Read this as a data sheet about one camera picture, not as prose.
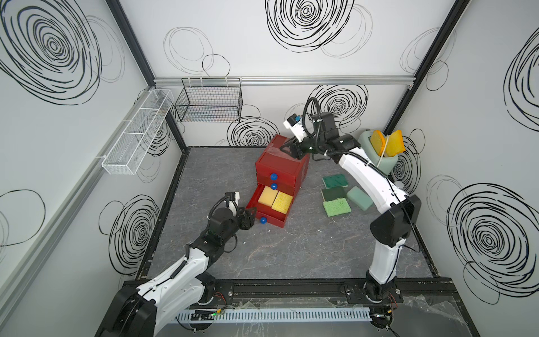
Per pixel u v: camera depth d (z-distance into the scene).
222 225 0.62
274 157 0.88
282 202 0.96
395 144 0.94
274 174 0.84
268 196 0.96
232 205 0.69
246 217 0.73
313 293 0.75
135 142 0.76
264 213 0.88
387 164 0.96
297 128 0.68
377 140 0.94
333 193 0.99
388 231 0.54
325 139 0.61
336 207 0.94
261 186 0.99
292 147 0.69
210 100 0.96
